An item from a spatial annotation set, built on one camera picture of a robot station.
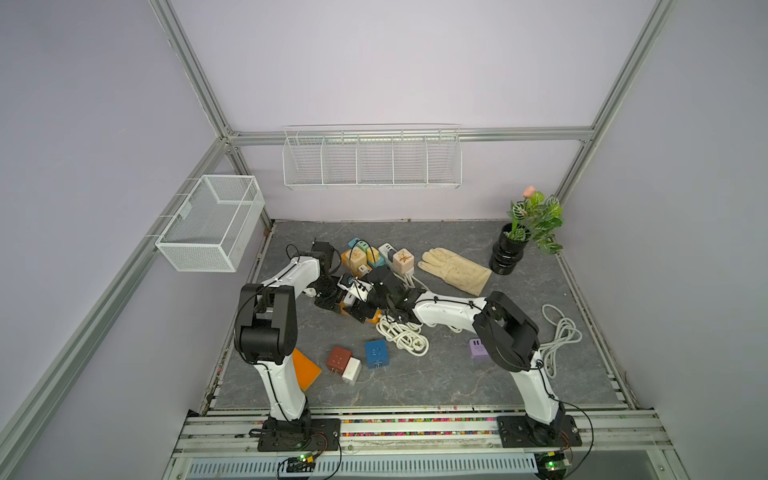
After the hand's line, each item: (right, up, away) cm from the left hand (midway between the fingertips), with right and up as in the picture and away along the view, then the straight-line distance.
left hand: (349, 299), depth 94 cm
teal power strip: (+2, +18, +11) cm, 21 cm away
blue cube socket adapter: (+10, -13, -11) cm, 20 cm away
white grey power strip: (+12, +15, +13) cm, 23 cm away
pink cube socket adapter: (+17, +12, +5) cm, 21 cm away
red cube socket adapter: (-1, -14, -13) cm, 19 cm away
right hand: (+1, +3, -3) cm, 5 cm away
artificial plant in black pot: (+58, +25, -4) cm, 63 cm away
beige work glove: (+36, +8, +12) cm, 39 cm away
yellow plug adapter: (+7, +13, +12) cm, 19 cm away
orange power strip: (+5, -1, -13) cm, 14 cm away
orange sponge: (-11, -19, -10) cm, 23 cm away
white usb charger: (+3, -17, -15) cm, 22 cm away
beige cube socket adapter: (+1, +12, +5) cm, 13 cm away
